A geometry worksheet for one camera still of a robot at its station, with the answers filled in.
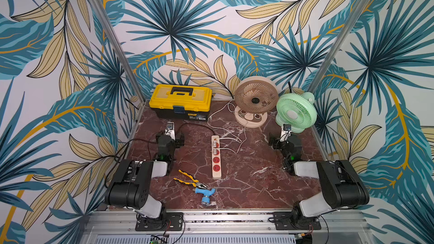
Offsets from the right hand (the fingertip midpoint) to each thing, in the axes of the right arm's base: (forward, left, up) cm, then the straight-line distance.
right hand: (280, 132), depth 93 cm
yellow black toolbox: (+16, +54, +9) cm, 57 cm away
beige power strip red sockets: (-10, +36, -6) cm, 38 cm away
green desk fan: (+3, -5, +15) cm, 16 cm away
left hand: (+1, +59, +1) cm, 59 cm away
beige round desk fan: (+13, +14, +15) cm, 24 cm away
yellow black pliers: (-24, +47, -8) cm, 53 cm away
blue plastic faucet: (-28, +41, -8) cm, 50 cm away
